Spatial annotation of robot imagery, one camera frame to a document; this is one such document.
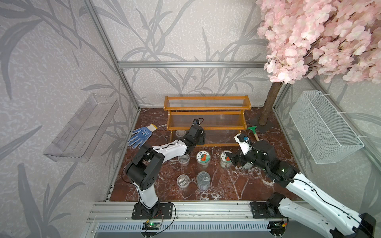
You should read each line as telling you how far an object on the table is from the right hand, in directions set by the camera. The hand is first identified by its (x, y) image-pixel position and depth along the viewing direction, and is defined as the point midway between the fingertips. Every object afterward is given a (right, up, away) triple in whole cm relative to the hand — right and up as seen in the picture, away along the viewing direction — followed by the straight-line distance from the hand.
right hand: (233, 146), depth 74 cm
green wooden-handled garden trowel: (+21, +7, +30) cm, 37 cm away
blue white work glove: (-58, +2, +29) cm, 65 cm away
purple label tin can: (-15, -19, +2) cm, 24 cm away
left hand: (-17, +4, +20) cm, 27 cm away
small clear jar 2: (-26, -20, +4) cm, 33 cm away
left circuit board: (-41, -38, -4) cm, 56 cm away
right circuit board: (+22, -41, -1) cm, 46 cm away
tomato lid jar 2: (-2, -10, +8) cm, 13 cm away
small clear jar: (-30, +5, +22) cm, 37 cm away
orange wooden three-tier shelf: (+1, +15, +41) cm, 44 cm away
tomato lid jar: (-15, -9, +8) cm, 20 cm away
